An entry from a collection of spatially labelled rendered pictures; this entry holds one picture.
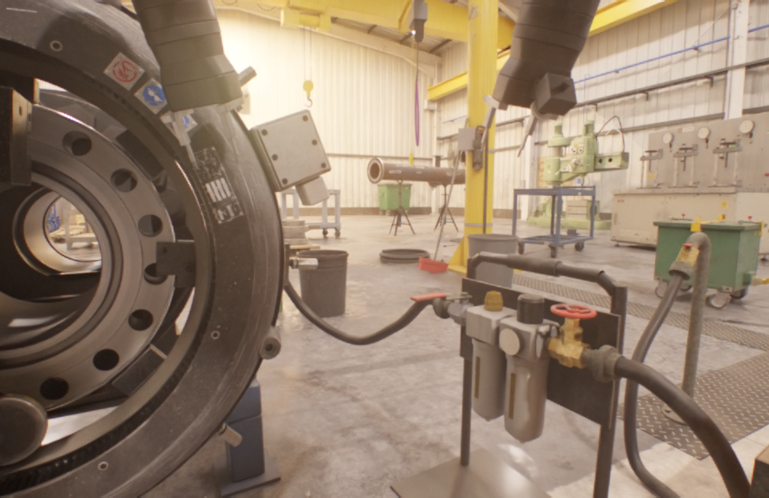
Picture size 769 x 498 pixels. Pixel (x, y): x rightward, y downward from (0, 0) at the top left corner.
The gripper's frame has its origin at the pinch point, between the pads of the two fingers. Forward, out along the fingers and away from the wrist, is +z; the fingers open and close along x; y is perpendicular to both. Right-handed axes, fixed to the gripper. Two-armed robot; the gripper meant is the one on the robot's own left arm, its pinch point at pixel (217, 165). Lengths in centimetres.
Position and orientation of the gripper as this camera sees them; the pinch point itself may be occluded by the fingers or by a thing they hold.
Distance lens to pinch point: 50.2
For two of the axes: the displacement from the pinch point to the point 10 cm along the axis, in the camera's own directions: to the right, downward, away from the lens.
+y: 0.8, -5.1, 8.6
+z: 1.6, 8.6, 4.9
